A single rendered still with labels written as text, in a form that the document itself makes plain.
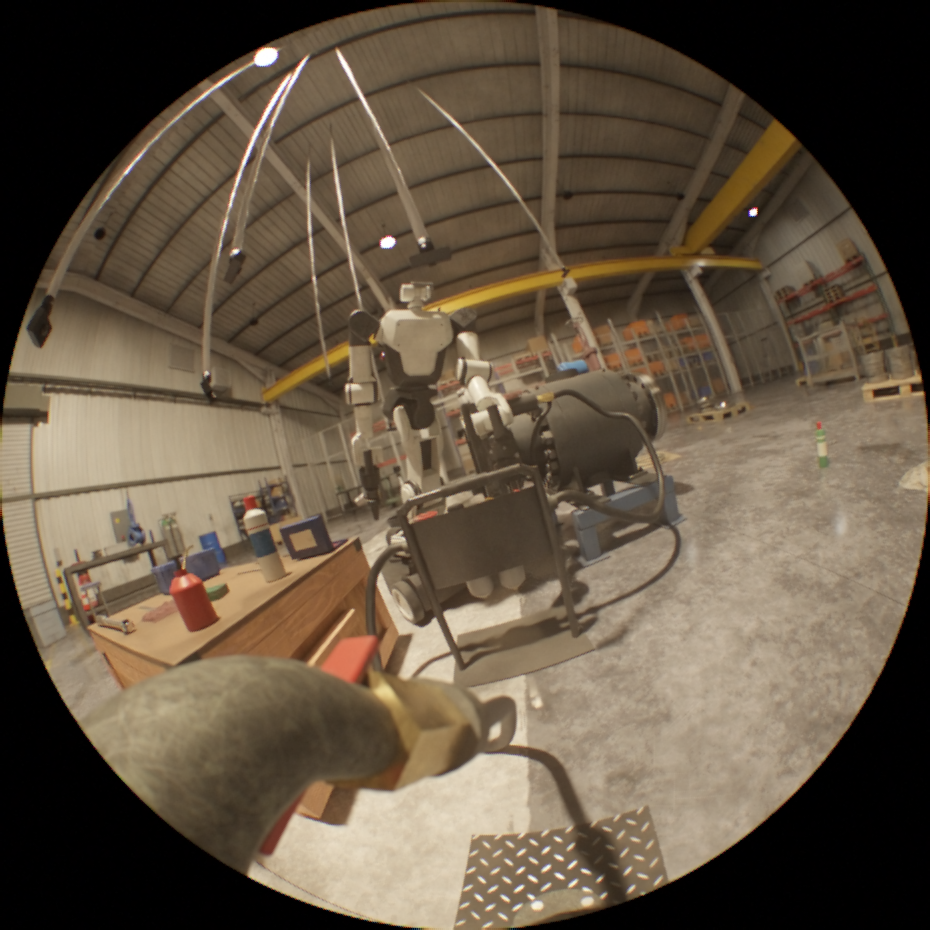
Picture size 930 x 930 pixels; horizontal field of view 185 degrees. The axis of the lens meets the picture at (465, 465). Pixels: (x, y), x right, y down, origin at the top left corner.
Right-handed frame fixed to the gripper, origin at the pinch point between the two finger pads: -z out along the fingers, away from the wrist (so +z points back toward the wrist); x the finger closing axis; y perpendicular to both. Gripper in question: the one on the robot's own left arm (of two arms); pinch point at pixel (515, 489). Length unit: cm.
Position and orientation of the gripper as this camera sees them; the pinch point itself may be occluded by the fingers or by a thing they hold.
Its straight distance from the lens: 90.1
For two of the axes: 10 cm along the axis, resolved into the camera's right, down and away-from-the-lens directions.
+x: 9.5, -3.0, -0.3
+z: -3.0, -9.5, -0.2
